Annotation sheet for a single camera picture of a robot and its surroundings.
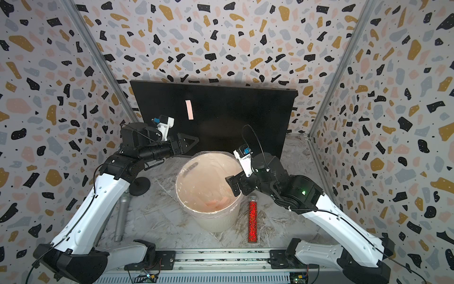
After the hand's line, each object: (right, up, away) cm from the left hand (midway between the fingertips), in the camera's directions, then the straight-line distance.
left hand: (193, 141), depth 65 cm
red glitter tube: (+23, -35, +18) cm, 46 cm away
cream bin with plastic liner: (+2, -26, +15) cm, 30 cm away
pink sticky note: (+9, -27, +16) cm, 33 cm away
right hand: (+16, -11, -3) cm, 20 cm away
